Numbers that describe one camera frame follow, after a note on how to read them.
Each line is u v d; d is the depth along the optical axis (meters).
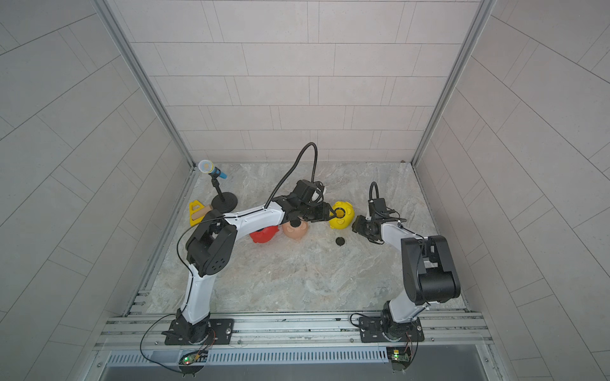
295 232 0.85
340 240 0.91
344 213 0.89
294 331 0.72
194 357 0.64
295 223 0.87
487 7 0.70
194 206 0.99
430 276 0.46
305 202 0.74
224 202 1.02
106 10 0.71
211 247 0.51
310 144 0.74
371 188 0.79
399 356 0.68
